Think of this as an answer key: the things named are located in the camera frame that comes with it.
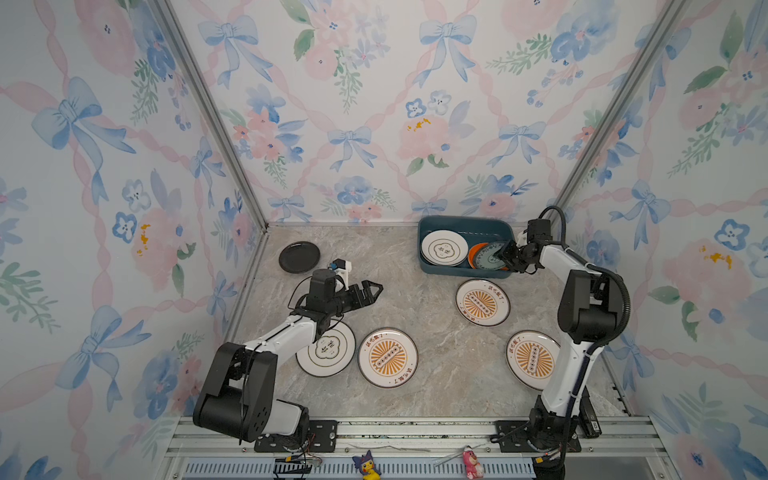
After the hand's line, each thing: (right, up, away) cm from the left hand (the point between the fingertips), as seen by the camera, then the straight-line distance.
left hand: (374, 289), depth 87 cm
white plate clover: (+25, +12, +24) cm, 37 cm away
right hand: (+42, +10, +17) cm, 47 cm away
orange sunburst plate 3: (+46, -20, 0) cm, 50 cm away
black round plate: (-29, +9, +24) cm, 38 cm away
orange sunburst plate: (+35, -6, +11) cm, 37 cm away
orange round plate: (+35, +10, +23) cm, 43 cm away
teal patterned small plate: (+39, +9, +20) cm, 45 cm away
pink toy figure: (+23, -39, -19) cm, 49 cm away
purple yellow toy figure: (-1, -38, -19) cm, 43 cm away
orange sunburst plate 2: (+4, -20, 0) cm, 20 cm away
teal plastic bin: (+38, +20, +31) cm, 53 cm away
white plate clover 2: (-13, -19, +1) cm, 23 cm away
